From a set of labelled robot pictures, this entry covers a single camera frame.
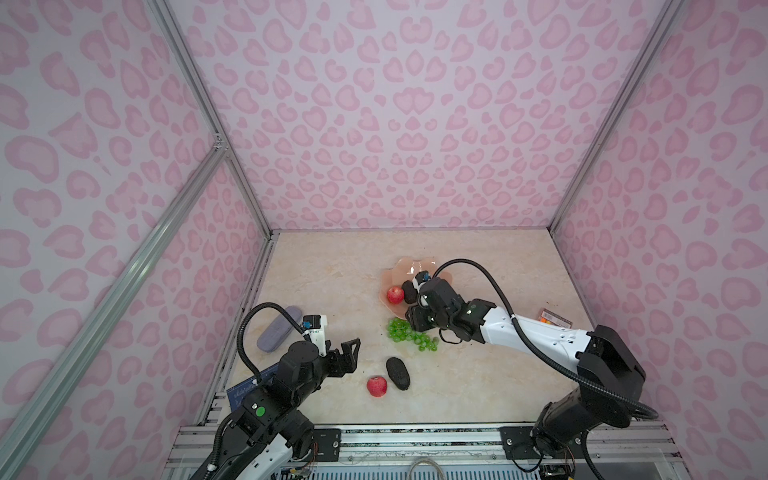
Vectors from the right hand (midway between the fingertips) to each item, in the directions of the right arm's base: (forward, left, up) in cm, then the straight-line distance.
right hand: (415, 308), depth 84 cm
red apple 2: (-19, +10, -8) cm, 23 cm away
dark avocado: (-15, +5, -8) cm, 18 cm away
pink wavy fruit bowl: (+20, +3, -9) cm, 22 cm away
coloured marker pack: (+5, -43, -12) cm, 45 cm away
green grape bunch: (-3, +4, -8) cm, 9 cm away
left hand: (-12, +17, +5) cm, 21 cm away
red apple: (+8, +6, -6) cm, 12 cm away
